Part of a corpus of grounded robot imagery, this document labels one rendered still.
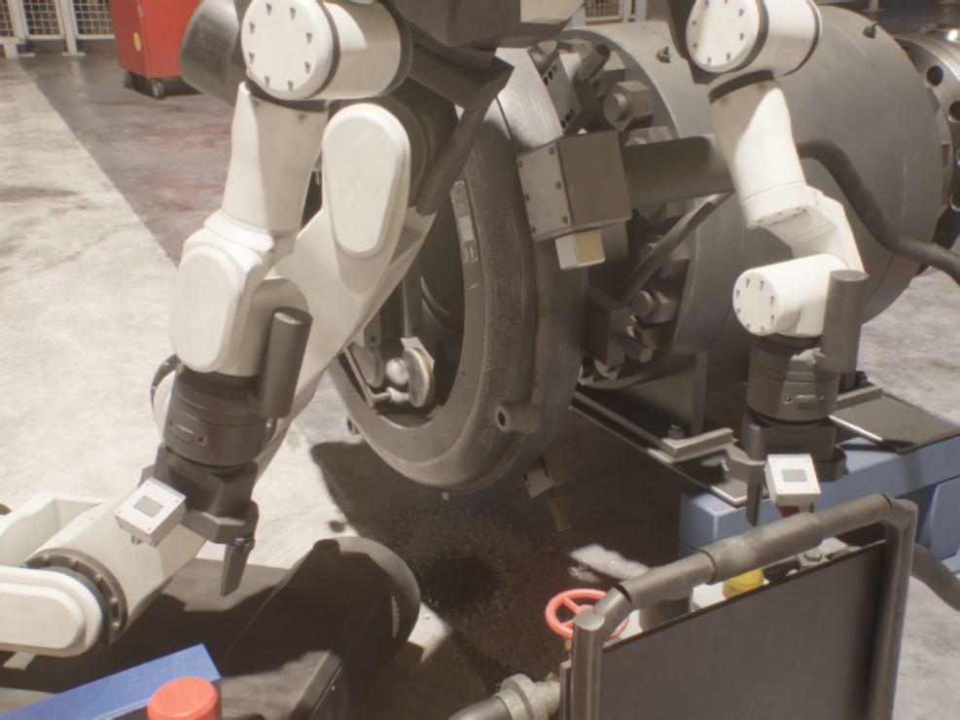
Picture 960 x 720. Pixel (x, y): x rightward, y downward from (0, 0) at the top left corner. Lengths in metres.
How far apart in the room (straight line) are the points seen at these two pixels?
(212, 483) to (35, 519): 0.58
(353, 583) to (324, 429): 0.97
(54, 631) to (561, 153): 0.81
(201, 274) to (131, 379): 1.93
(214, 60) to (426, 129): 0.21
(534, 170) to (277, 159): 0.46
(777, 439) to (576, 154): 0.39
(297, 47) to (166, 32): 6.04
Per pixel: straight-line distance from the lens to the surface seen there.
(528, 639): 1.83
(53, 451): 2.59
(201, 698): 0.62
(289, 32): 0.89
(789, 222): 1.21
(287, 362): 1.00
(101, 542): 1.46
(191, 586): 1.72
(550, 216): 1.32
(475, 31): 1.04
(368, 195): 1.11
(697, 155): 1.42
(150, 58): 6.90
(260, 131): 0.95
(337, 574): 1.62
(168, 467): 1.10
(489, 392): 1.46
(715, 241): 1.67
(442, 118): 1.13
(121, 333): 3.22
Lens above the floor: 1.07
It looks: 22 degrees down
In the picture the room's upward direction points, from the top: straight up
